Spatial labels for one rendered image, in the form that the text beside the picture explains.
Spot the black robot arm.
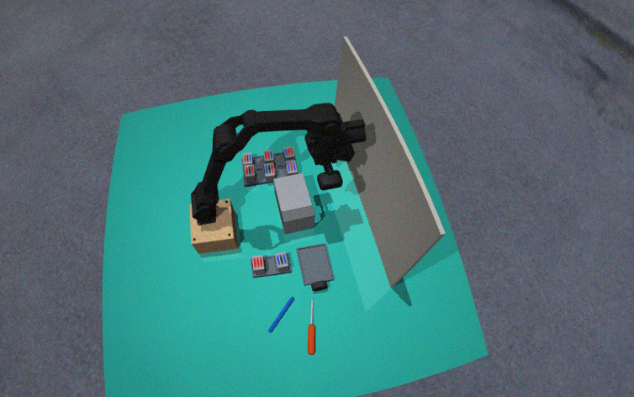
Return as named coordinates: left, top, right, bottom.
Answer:
left=191, top=103, right=366, bottom=225

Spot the black cylinder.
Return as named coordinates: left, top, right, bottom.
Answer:
left=311, top=280, right=328, bottom=292

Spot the orange-handled screwdriver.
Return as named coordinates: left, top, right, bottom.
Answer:
left=308, top=300, right=315, bottom=354

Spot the blue thin rod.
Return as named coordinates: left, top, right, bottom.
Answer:
left=268, top=297, right=293, bottom=332

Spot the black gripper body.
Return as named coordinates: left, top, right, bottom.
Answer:
left=304, top=134, right=343, bottom=191

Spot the grey wall panel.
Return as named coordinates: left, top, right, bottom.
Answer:
left=334, top=37, right=446, bottom=288

